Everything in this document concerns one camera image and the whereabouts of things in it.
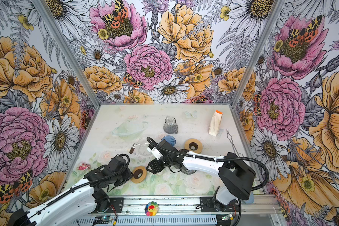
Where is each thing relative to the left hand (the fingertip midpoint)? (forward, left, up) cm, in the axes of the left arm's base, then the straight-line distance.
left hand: (131, 179), depth 82 cm
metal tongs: (+28, -64, -1) cm, 70 cm away
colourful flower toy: (-14, -13, +1) cm, 19 cm away
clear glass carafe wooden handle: (+18, -3, +3) cm, 19 cm away
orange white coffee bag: (+36, -54, +5) cm, 65 cm away
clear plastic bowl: (+35, +7, -2) cm, 36 cm away
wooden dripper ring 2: (+4, -4, -1) cm, 5 cm away
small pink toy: (+7, +30, +1) cm, 31 cm away
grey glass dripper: (+1, -32, +7) cm, 32 cm away
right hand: (+3, -13, +7) cm, 15 cm away
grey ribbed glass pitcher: (+33, -22, +6) cm, 40 cm away
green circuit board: (-18, +10, -2) cm, 20 cm away
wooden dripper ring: (+18, -41, 0) cm, 45 cm away
